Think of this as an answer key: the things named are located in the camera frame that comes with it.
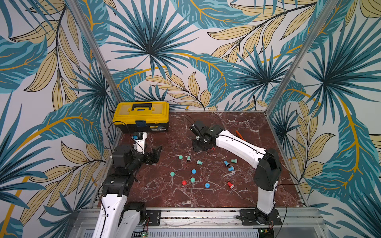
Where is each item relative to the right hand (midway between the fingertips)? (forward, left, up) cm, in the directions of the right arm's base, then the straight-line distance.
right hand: (196, 146), depth 85 cm
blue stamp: (-6, -18, -11) cm, 22 cm away
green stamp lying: (-1, +5, -11) cm, 12 cm away
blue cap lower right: (-18, -6, -13) cm, 23 cm away
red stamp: (-19, -19, -11) cm, 29 cm away
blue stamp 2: (-9, -21, -11) cm, 25 cm away
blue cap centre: (-9, +2, -13) cm, 16 cm away
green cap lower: (-14, +2, -13) cm, 19 cm away
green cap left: (-10, +14, -13) cm, 22 cm away
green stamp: (-4, -2, -11) cm, 12 cm away
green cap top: (0, +10, -13) cm, 16 cm away
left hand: (-7, +21, +12) cm, 25 cm away
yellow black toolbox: (+20, +34, +5) cm, 40 cm away
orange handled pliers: (+15, -32, -11) cm, 37 cm away
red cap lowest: (-16, +7, -13) cm, 22 cm away
